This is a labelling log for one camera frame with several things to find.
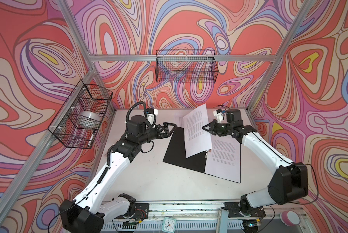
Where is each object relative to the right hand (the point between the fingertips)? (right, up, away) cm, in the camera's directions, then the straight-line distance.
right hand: (204, 130), depth 81 cm
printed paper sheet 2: (+15, -19, +10) cm, 26 cm away
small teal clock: (-20, -45, -13) cm, 51 cm away
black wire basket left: (-66, +3, -9) cm, 67 cm away
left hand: (-18, +3, -12) cm, 22 cm away
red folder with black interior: (-16, -16, +9) cm, 24 cm away
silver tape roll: (-59, +6, -12) cm, 60 cm away
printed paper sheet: (-4, -6, +1) cm, 7 cm away
